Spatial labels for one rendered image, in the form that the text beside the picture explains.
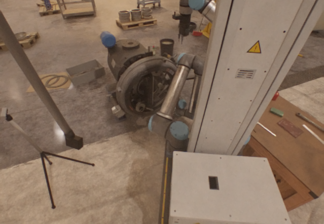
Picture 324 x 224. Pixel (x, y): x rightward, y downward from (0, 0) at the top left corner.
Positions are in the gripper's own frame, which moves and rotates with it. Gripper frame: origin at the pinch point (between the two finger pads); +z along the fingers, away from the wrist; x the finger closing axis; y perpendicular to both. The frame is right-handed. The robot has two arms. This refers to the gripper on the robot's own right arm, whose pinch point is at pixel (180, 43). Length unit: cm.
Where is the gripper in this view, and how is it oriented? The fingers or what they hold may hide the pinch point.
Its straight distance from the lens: 126.4
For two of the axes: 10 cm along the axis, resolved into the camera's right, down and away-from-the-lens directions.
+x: -4.6, -6.0, 6.5
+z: 0.0, 7.3, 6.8
